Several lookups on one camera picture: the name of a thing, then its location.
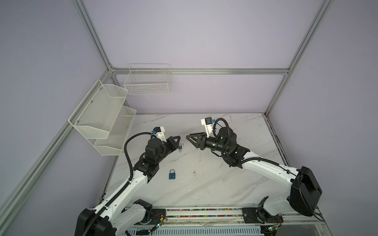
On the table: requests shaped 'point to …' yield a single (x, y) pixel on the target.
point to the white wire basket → (148, 79)
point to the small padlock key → (180, 151)
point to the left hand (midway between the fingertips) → (181, 137)
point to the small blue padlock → (180, 146)
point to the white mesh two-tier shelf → (102, 118)
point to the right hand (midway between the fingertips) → (187, 137)
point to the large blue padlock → (172, 176)
